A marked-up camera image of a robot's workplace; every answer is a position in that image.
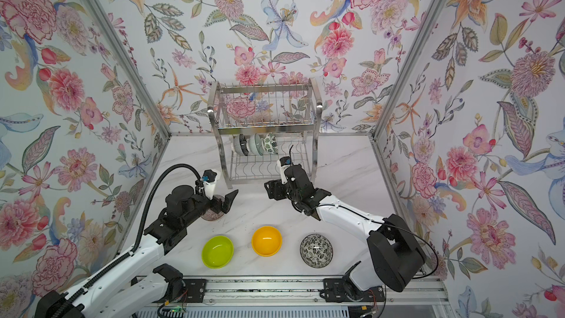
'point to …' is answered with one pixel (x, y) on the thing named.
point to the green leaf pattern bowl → (270, 143)
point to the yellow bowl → (266, 241)
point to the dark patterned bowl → (241, 144)
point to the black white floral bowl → (316, 250)
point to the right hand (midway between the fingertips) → (272, 182)
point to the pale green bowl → (256, 144)
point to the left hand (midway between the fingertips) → (229, 186)
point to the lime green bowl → (217, 252)
